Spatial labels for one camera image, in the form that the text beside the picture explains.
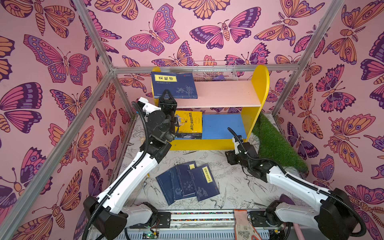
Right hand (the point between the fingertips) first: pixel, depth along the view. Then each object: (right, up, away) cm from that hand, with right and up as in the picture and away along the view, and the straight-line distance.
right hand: (229, 150), depth 83 cm
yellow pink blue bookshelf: (+1, +23, +41) cm, 47 cm away
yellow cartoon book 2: (-23, +8, +5) cm, 25 cm away
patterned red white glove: (+4, -36, -13) cm, 38 cm away
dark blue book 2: (-25, -19, 0) cm, 31 cm away
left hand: (-29, +29, -25) cm, 48 cm away
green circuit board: (-42, -40, -11) cm, 59 cm away
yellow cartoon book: (-22, +16, +4) cm, 28 cm away
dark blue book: (-15, -19, +2) cm, 24 cm away
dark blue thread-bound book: (-34, -19, 0) cm, 39 cm away
